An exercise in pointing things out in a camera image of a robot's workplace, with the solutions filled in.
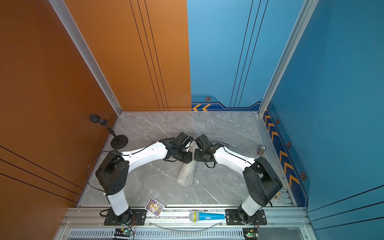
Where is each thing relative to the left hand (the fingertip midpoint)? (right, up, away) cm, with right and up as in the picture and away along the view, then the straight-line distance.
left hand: (191, 156), depth 89 cm
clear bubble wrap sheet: (-3, -9, -8) cm, 12 cm away
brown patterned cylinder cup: (+44, +3, +4) cm, 44 cm away
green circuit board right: (+29, -33, -18) cm, 47 cm away
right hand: (+4, 0, 0) cm, 4 cm away
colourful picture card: (-18, -23, -13) cm, 32 cm away
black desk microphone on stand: (-50, +7, +11) cm, 51 cm away
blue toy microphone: (+3, -25, -18) cm, 31 cm away
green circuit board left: (-32, -32, -18) cm, 49 cm away
